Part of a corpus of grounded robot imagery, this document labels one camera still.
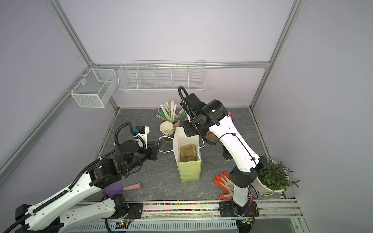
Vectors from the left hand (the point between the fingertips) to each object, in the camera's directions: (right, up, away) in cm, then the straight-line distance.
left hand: (162, 144), depth 65 cm
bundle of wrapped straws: (-3, +17, +34) cm, 38 cm away
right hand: (+13, +6, +3) cm, 14 cm away
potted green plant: (+51, -15, +1) cm, 54 cm away
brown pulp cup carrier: (+11, -10, +28) cm, 32 cm away
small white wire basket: (-52, +32, +31) cm, 68 cm away
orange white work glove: (+32, -23, +17) cm, 42 cm away
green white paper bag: (+12, -15, +8) cm, 21 cm away
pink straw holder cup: (+3, +8, +34) cm, 35 cm away
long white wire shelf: (-8, +42, +33) cm, 54 cm away
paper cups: (-3, +6, +29) cm, 29 cm away
